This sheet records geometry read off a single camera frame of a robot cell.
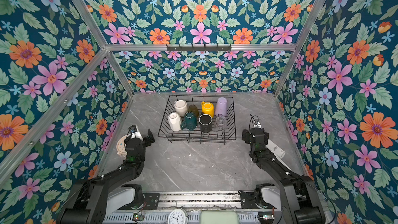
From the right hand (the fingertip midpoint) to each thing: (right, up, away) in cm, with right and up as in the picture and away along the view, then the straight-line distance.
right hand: (254, 129), depth 89 cm
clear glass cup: (-19, +4, +2) cm, 20 cm away
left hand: (-64, +2, -4) cm, 64 cm away
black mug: (-29, +5, 0) cm, 29 cm away
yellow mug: (-28, +13, +7) cm, 31 cm away
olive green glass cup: (-37, +13, +11) cm, 40 cm away
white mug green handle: (-38, +4, +3) cm, 38 cm away
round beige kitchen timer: (-78, -10, 0) cm, 79 cm away
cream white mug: (-47, +5, +1) cm, 47 cm away
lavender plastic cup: (-19, +13, +9) cm, 25 cm away
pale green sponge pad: (-22, -36, -21) cm, 47 cm away
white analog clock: (-40, -35, -22) cm, 57 cm away
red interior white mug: (-45, +13, +10) cm, 48 cm away
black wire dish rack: (-34, -5, +7) cm, 36 cm away
